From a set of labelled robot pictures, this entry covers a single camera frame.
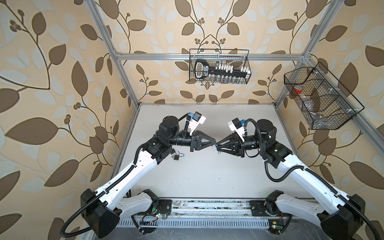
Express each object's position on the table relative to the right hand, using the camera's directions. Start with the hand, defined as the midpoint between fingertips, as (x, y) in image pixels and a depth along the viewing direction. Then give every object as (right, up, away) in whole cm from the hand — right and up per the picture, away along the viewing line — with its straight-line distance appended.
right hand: (218, 148), depth 60 cm
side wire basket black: (+55, +21, +14) cm, 61 cm away
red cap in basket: (+51, +30, +28) cm, 66 cm away
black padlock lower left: (-21, -12, +32) cm, 40 cm away
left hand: (-1, +2, -3) cm, 4 cm away
